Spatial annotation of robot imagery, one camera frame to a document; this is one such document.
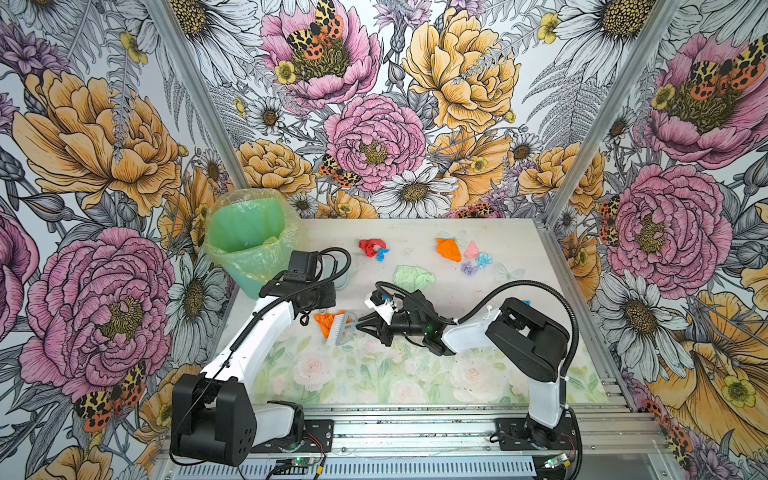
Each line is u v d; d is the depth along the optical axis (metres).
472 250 1.14
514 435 0.73
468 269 1.05
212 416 0.40
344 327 0.87
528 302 1.16
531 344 0.50
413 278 1.03
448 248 1.11
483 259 1.08
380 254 1.12
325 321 0.92
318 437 0.73
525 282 0.56
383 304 0.76
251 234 0.98
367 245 1.10
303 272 0.65
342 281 0.86
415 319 0.72
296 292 0.58
